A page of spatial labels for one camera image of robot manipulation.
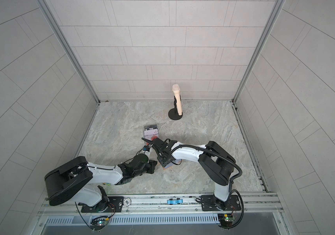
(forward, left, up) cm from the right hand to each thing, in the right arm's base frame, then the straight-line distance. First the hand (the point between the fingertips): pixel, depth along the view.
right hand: (165, 161), depth 88 cm
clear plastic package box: (+16, +8, +8) cm, 20 cm away
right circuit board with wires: (-31, -29, +1) cm, 42 cm away
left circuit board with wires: (-29, +30, +5) cm, 42 cm away
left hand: (-1, +3, 0) cm, 4 cm away
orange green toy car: (-12, +30, +4) cm, 33 cm away
